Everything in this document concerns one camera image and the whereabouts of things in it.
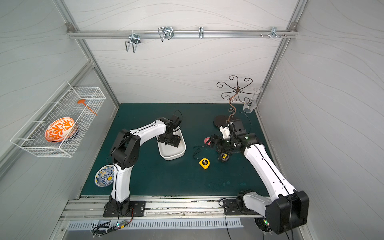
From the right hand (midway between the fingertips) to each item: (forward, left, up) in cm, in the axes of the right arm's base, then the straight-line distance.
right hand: (213, 145), depth 77 cm
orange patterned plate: (-5, +68, +18) cm, 70 cm away
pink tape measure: (+13, +2, -16) cm, 21 cm away
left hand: (+9, +25, -15) cm, 31 cm away
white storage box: (+2, +25, -14) cm, 29 cm away
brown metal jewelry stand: (+29, -12, +9) cm, 33 cm away
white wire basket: (+14, +70, +15) cm, 73 cm away
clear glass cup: (+31, -24, +2) cm, 39 cm away
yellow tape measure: (-3, +4, -15) cm, 16 cm away
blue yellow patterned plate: (-14, +61, -15) cm, 64 cm away
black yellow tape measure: (+1, -8, -14) cm, 16 cm away
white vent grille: (-35, +45, -16) cm, 59 cm away
